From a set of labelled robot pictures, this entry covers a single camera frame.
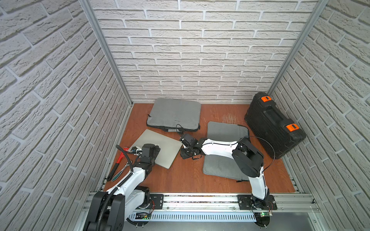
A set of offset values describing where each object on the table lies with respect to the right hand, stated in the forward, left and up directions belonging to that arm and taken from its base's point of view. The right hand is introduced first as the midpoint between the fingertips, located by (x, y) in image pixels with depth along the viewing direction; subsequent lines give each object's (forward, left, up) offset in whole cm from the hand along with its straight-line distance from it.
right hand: (184, 153), depth 91 cm
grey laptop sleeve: (-11, -22, +3) cm, 25 cm away
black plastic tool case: (0, -53, +17) cm, 56 cm away
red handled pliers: (-7, +43, 0) cm, 43 cm away
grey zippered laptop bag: (+31, +6, +4) cm, 31 cm away
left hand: (+3, +17, +4) cm, 18 cm away
